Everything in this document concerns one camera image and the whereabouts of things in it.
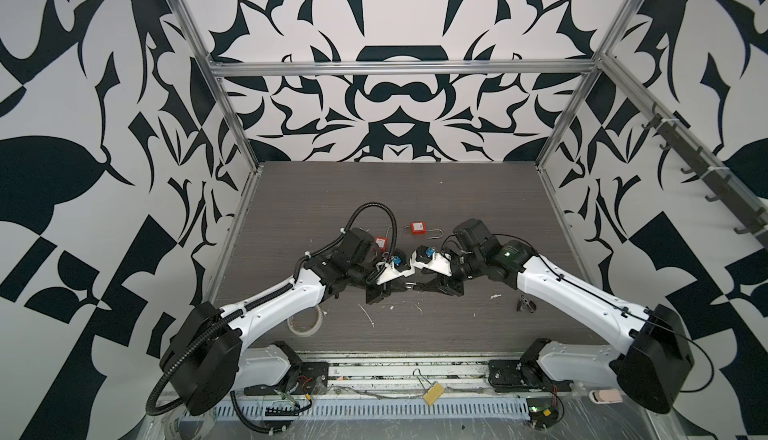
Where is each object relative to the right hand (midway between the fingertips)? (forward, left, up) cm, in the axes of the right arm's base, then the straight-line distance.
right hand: (426, 274), depth 76 cm
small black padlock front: (-2, +4, -1) cm, 5 cm away
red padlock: (+17, +11, -14) cm, 25 cm away
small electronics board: (-28, -26, -16) cm, 41 cm away
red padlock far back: (+21, -1, -12) cm, 25 cm away
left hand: (-1, +5, -1) cm, 5 cm away
